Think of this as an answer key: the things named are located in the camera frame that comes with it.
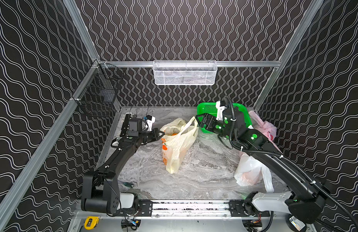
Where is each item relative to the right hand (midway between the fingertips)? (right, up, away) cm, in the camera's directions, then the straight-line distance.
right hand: (200, 117), depth 68 cm
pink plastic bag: (+43, -5, +21) cm, 48 cm away
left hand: (-16, -8, +13) cm, 22 cm away
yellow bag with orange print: (-11, -10, +3) cm, 15 cm away
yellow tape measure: (-53, -51, +1) cm, 73 cm away
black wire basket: (-64, +15, +26) cm, 71 cm away
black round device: (+46, -51, +1) cm, 69 cm away
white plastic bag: (+27, -28, +8) cm, 40 cm away
